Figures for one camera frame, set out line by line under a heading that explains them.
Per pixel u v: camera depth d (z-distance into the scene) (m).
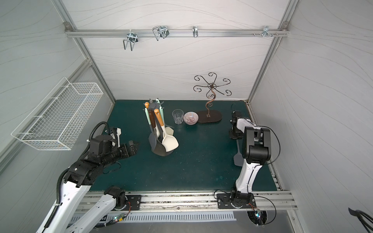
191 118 1.08
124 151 0.60
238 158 0.90
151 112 0.63
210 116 1.09
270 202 0.65
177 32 0.79
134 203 0.73
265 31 0.76
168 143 0.84
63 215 0.40
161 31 0.77
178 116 1.07
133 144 0.63
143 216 0.70
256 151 0.52
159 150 0.83
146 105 0.65
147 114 0.65
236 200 0.68
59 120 0.69
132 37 0.78
